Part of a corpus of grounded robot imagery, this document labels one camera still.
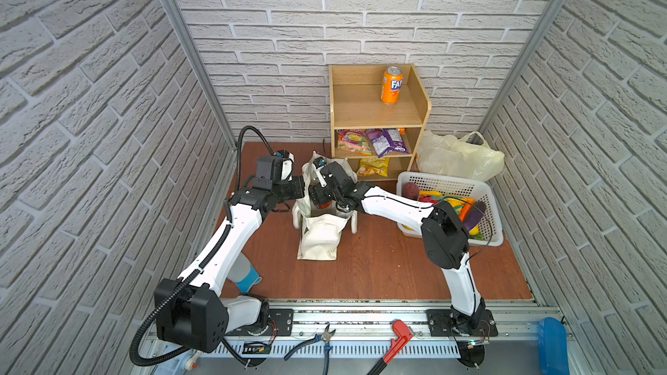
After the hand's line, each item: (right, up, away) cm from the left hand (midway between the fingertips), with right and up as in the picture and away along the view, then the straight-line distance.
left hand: (305, 180), depth 80 cm
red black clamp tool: (+29, -43, -9) cm, 53 cm away
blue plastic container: (+71, -46, -10) cm, 85 cm away
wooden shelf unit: (+24, +22, +8) cm, 34 cm away
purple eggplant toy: (+57, -14, +8) cm, 59 cm away
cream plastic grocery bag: (+63, +9, +22) cm, 67 cm away
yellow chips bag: (+27, +5, +26) cm, 38 cm away
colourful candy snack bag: (+16, +14, +12) cm, 24 cm away
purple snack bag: (+28, +14, +12) cm, 33 cm away
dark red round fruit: (+37, -4, +14) cm, 40 cm away
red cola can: (+4, -11, +15) cm, 19 cm away
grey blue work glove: (-20, -30, +1) cm, 36 cm away
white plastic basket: (+56, -3, +17) cm, 59 cm away
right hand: (+3, -2, +8) cm, 9 cm away
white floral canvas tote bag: (+5, -14, -6) cm, 16 cm away
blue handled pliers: (+7, -44, -10) cm, 46 cm away
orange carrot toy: (+57, -11, +12) cm, 59 cm away
